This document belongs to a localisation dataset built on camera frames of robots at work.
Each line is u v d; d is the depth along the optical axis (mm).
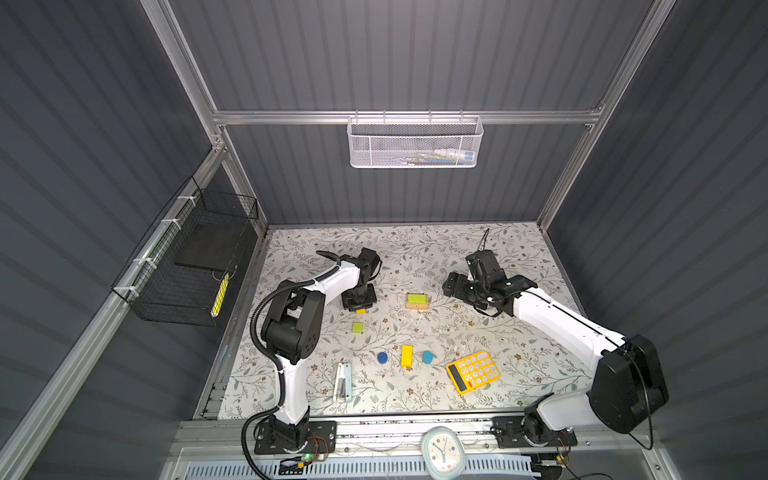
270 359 525
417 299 967
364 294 831
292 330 527
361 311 937
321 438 723
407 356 866
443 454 693
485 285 642
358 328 920
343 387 815
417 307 963
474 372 826
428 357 864
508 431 734
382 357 867
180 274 724
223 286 720
